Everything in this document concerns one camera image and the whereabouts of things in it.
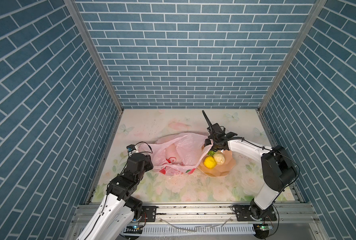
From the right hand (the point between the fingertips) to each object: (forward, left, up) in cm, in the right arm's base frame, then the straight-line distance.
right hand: (206, 144), depth 93 cm
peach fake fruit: (-6, +22, -6) cm, 23 cm away
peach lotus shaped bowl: (-14, -8, -5) cm, 17 cm away
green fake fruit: (-6, -3, 0) cm, 7 cm away
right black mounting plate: (-37, -21, +3) cm, 42 cm away
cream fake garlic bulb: (-9, -8, 0) cm, 12 cm away
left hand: (-16, +31, +9) cm, 36 cm away
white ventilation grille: (-44, +8, -7) cm, 45 cm away
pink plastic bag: (-5, +9, +2) cm, 11 cm away
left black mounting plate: (-39, +29, -7) cm, 49 cm away
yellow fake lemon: (-12, -2, -1) cm, 12 cm away
